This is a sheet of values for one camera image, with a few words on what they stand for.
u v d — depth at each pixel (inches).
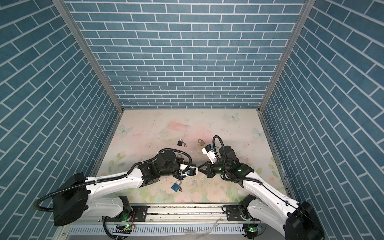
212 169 26.7
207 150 27.8
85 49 33.4
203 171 28.5
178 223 28.4
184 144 39.6
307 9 28.4
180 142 39.6
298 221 15.5
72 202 15.7
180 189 31.9
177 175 25.4
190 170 24.5
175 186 32.4
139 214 29.6
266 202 19.1
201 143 40.1
